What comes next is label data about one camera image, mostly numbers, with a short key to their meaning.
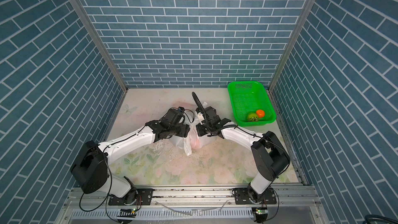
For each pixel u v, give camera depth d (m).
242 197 0.73
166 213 0.74
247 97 1.16
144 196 0.74
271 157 0.46
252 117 0.96
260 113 1.02
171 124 0.65
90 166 0.42
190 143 0.83
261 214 0.74
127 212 0.72
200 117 0.80
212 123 0.68
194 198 0.75
